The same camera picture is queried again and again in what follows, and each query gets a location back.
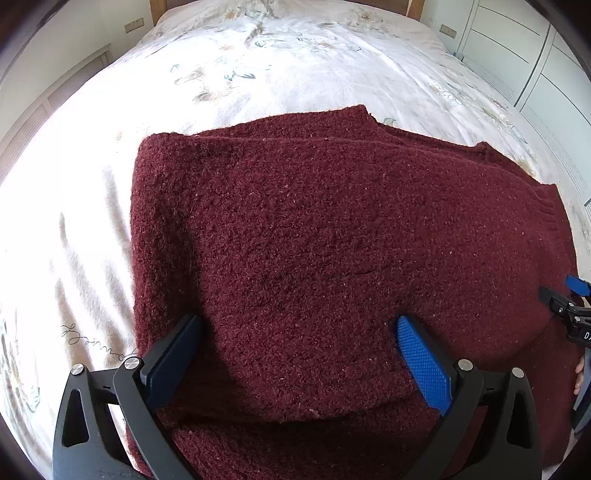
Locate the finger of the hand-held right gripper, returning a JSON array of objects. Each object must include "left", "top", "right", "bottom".
[
  {"left": 566, "top": 274, "right": 591, "bottom": 297},
  {"left": 538, "top": 285, "right": 575, "bottom": 317}
]

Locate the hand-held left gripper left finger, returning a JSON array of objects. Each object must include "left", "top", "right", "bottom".
[{"left": 53, "top": 314, "right": 206, "bottom": 480}]

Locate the maroon knit sweater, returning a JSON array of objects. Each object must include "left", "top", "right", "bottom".
[{"left": 129, "top": 105, "right": 581, "bottom": 480}]

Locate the wooden headboard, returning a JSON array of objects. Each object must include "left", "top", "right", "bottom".
[{"left": 150, "top": 0, "right": 426, "bottom": 21}]

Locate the person's right hand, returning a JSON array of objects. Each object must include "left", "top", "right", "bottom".
[{"left": 573, "top": 350, "right": 586, "bottom": 397}]

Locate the white floral bed duvet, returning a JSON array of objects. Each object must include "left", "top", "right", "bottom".
[{"left": 0, "top": 0, "right": 591, "bottom": 480}]

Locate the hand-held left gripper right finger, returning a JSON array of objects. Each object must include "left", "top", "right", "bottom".
[{"left": 396, "top": 315, "right": 543, "bottom": 480}]

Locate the white wardrobe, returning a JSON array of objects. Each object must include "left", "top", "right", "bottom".
[{"left": 457, "top": 0, "right": 591, "bottom": 208}]

